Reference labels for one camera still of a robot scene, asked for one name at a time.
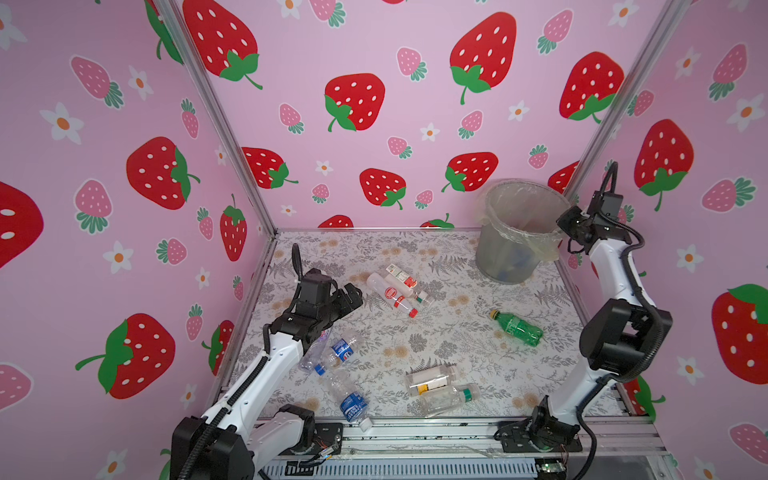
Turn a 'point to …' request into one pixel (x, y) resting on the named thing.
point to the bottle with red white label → (404, 284)
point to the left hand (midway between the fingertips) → (352, 296)
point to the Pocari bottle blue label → (352, 400)
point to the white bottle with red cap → (378, 283)
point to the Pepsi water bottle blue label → (341, 352)
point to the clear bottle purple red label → (314, 352)
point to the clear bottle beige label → (428, 375)
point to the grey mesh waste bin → (504, 260)
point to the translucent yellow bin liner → (528, 212)
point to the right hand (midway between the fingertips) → (564, 213)
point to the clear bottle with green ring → (448, 398)
